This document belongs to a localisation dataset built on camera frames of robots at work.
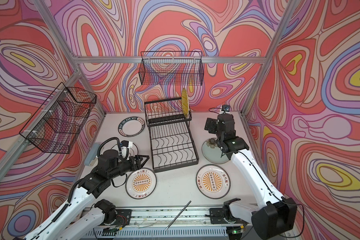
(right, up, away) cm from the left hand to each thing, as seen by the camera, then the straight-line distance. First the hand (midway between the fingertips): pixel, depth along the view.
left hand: (148, 157), depth 73 cm
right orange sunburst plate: (+35, -16, +11) cm, 40 cm away
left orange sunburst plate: (-6, -17, +11) cm, 21 cm away
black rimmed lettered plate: (-21, +16, +38) cm, 46 cm away
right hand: (+35, +17, +4) cm, 40 cm away
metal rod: (+15, -29, +1) cm, 33 cm away
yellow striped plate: (+19, +30, +19) cm, 41 cm away
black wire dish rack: (+11, +4, +25) cm, 28 cm away
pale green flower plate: (+37, -2, +24) cm, 44 cm away
